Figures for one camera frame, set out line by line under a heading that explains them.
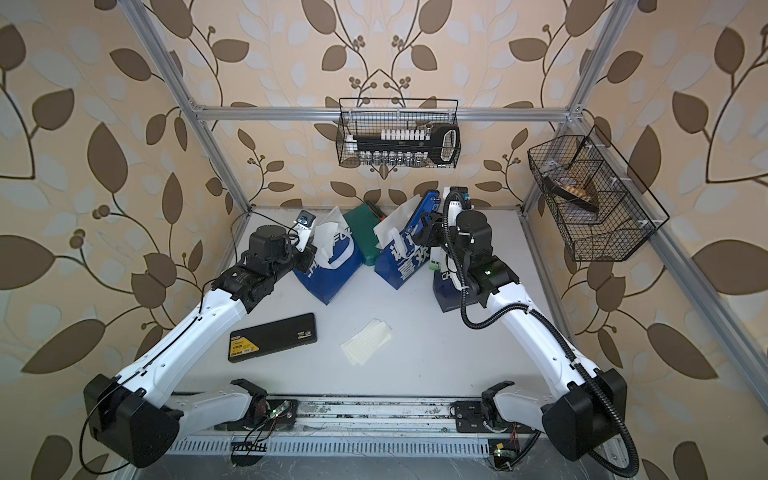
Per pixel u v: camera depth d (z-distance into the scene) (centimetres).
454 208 64
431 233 64
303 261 69
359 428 74
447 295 85
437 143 84
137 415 37
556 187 74
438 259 98
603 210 73
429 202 70
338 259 89
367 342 87
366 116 91
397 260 91
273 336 87
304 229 65
